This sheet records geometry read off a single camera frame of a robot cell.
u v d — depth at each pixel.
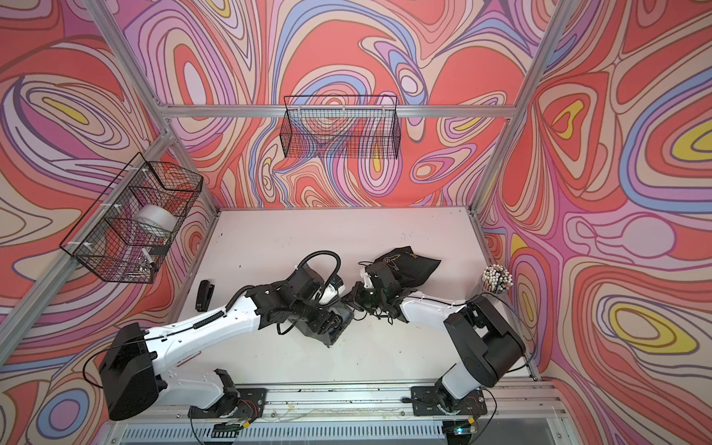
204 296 0.91
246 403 0.72
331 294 0.70
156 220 0.73
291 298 0.60
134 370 0.39
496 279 0.77
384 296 0.69
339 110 0.87
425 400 0.73
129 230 0.78
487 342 0.45
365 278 0.82
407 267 0.97
